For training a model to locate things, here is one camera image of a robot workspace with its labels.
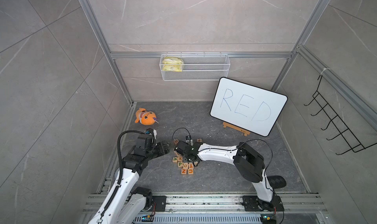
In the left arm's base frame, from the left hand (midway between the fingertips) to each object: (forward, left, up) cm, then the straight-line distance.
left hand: (166, 143), depth 78 cm
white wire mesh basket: (+51, -17, +14) cm, 56 cm away
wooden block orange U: (-11, -13, -14) cm, 22 cm away
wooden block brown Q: (-7, -10, -13) cm, 18 cm away
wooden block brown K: (-3, -7, -13) cm, 15 cm away
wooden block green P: (-7, -7, -13) cm, 16 cm away
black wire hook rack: (-12, -80, +17) cm, 82 cm away
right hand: (-1, -12, -16) cm, 20 cm away
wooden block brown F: (+9, -19, -14) cm, 26 cm away
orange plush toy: (+24, +17, -7) cm, 30 cm away
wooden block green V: (-4, -3, -13) cm, 14 cm away
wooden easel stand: (+14, -50, -12) cm, 53 cm away
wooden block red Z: (-11, -9, -13) cm, 19 cm away
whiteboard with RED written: (+23, -51, +2) cm, 56 cm away
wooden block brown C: (+9, -3, -14) cm, 17 cm away
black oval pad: (-18, -59, -13) cm, 63 cm away
